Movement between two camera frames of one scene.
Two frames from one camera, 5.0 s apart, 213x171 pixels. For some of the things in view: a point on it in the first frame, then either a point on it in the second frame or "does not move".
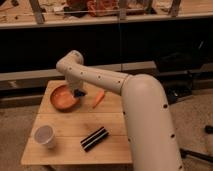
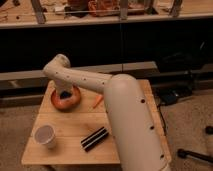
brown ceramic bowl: (62, 97) does not move
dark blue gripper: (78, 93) → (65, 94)
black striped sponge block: (94, 138) does not move
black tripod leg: (185, 153) does not move
